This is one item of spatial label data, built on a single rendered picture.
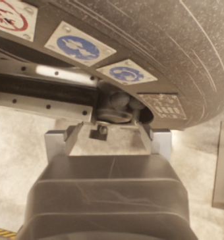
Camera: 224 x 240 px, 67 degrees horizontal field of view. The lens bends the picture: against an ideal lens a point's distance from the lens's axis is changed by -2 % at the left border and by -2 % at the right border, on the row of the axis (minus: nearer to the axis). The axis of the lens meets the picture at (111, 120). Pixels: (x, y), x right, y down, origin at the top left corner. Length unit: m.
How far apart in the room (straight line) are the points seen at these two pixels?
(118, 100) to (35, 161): 0.80
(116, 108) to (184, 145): 0.64
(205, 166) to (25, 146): 0.95
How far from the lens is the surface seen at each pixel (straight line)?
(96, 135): 0.46
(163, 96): 0.17
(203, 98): 0.17
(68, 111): 0.35
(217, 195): 1.00
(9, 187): 1.16
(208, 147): 0.98
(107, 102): 0.35
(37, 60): 0.55
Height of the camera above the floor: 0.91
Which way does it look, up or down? 78 degrees down
